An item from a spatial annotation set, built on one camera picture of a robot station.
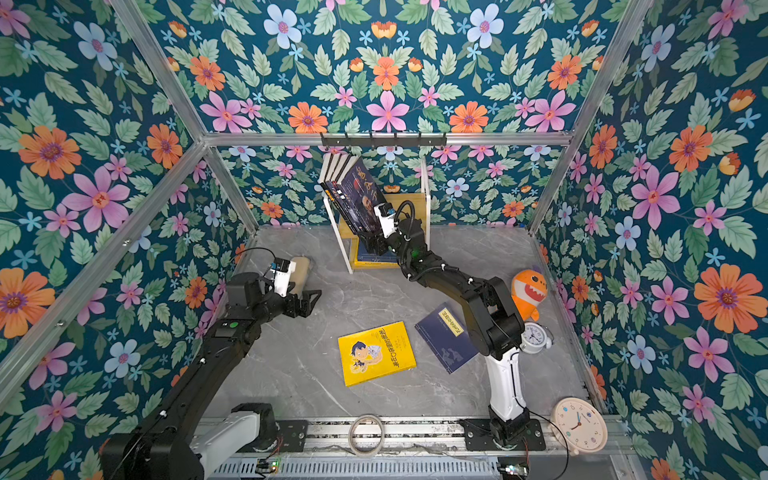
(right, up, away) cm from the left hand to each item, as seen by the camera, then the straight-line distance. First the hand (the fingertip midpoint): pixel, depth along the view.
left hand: (308, 280), depth 79 cm
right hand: (+16, +16, +10) cm, 25 cm away
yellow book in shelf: (+8, +7, +25) cm, 28 cm away
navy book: (+40, -17, +12) cm, 45 cm away
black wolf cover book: (+11, +25, 0) cm, 28 cm away
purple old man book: (+14, +24, +6) cm, 29 cm away
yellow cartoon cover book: (+17, -22, +7) cm, 29 cm away
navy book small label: (+12, +6, +22) cm, 26 cm away
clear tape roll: (+12, -37, -6) cm, 40 cm away
